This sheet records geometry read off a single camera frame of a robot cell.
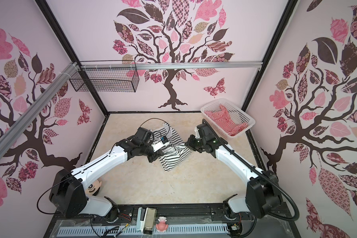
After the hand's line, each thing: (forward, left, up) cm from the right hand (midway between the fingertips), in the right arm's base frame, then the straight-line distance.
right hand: (184, 141), depth 82 cm
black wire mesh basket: (+41, +50, +17) cm, 67 cm away
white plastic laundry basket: (+32, -41, -12) cm, 54 cm away
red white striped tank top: (+32, -31, -16) cm, 48 cm away
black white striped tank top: (-7, +6, -1) cm, 9 cm away
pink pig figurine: (-38, +11, -14) cm, 42 cm away
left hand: (-6, +13, -5) cm, 15 cm away
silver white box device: (-36, +19, -14) cm, 43 cm away
